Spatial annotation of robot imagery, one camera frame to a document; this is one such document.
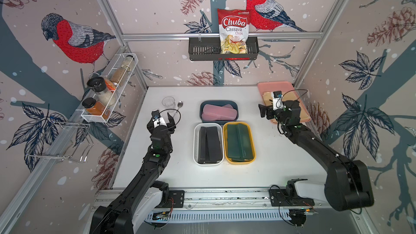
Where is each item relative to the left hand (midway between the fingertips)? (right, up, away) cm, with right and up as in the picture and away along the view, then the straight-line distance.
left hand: (163, 112), depth 79 cm
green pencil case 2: (+37, -20, +8) cm, 43 cm away
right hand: (+55, +5, +8) cm, 56 cm away
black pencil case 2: (+20, -23, +2) cm, 30 cm away
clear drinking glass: (-5, +5, +29) cm, 30 cm away
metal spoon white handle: (+2, +3, +31) cm, 31 cm away
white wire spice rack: (-19, +11, -6) cm, 23 cm away
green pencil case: (+43, -17, +8) cm, 47 cm away
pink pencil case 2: (+27, -2, +21) cm, 34 cm away
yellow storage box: (+44, -26, +3) cm, 51 cm away
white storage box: (+30, -11, +11) cm, 33 cm away
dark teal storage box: (+30, +4, +24) cm, 39 cm away
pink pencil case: (+36, +2, +25) cm, 44 cm away
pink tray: (+55, -4, -4) cm, 55 cm away
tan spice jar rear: (-22, +19, -1) cm, 29 cm away
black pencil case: (+26, -21, +3) cm, 34 cm away
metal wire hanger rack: (-27, -8, -23) cm, 37 cm away
